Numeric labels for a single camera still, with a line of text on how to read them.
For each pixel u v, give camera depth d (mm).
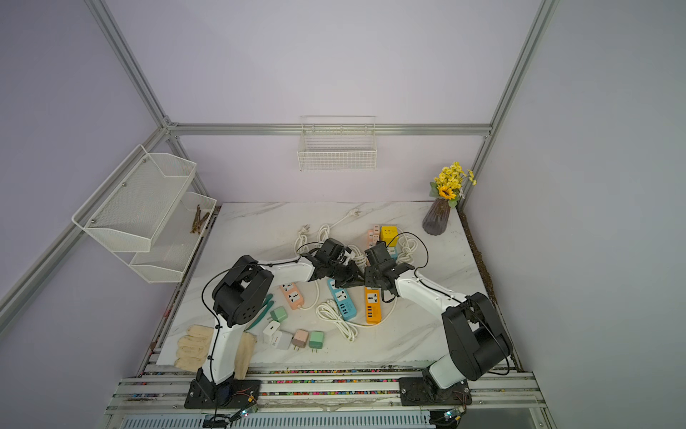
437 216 1047
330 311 878
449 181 910
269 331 799
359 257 988
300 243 1016
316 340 825
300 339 819
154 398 745
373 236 1014
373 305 882
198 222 963
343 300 889
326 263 808
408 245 1043
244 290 566
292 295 904
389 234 1006
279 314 862
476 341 437
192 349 801
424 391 654
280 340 782
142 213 781
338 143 954
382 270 691
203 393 640
